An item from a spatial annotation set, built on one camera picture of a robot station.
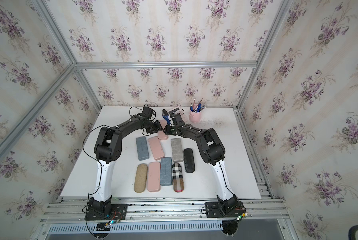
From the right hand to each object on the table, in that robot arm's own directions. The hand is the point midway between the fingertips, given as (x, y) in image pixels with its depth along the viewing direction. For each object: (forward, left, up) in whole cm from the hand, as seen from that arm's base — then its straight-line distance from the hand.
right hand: (166, 130), depth 103 cm
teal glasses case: (-29, -3, +1) cm, 30 cm away
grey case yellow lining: (-16, +14, +1) cm, 21 cm away
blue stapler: (+12, +1, 0) cm, 12 cm away
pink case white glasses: (-13, +5, -1) cm, 14 cm away
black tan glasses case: (-22, -16, 0) cm, 27 cm away
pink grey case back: (-4, +3, 0) cm, 5 cm away
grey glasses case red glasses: (-16, -8, +1) cm, 18 cm away
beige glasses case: (-34, +11, +1) cm, 35 cm away
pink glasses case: (-34, +4, -1) cm, 35 cm away
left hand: (+1, +3, 0) cm, 3 cm away
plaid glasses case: (-33, -9, +1) cm, 34 cm away
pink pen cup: (+9, -20, +5) cm, 23 cm away
